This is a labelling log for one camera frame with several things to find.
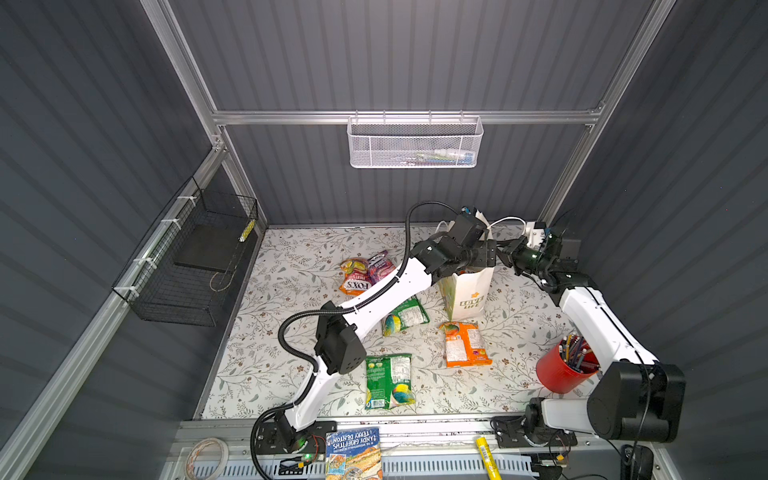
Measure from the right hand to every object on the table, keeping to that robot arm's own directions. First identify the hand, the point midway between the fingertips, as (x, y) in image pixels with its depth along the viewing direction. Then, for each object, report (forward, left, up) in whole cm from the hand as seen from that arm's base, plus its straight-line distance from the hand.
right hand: (494, 244), depth 80 cm
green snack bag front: (-29, +29, -23) cm, 47 cm away
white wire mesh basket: (+62, +18, -5) cm, 65 cm away
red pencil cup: (-29, -14, -12) cm, 34 cm away
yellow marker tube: (-47, +5, -25) cm, 53 cm away
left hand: (-2, +3, +1) cm, 3 cm away
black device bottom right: (-46, -27, -22) cm, 58 cm away
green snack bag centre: (-9, +23, -22) cm, 34 cm away
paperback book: (-45, +37, -23) cm, 63 cm away
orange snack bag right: (-19, +7, -23) cm, 31 cm away
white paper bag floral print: (-10, +7, -8) cm, 15 cm away
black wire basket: (-11, +78, +4) cm, 79 cm away
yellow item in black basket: (+4, +68, +3) cm, 68 cm away
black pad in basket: (-2, +76, +3) cm, 76 cm away
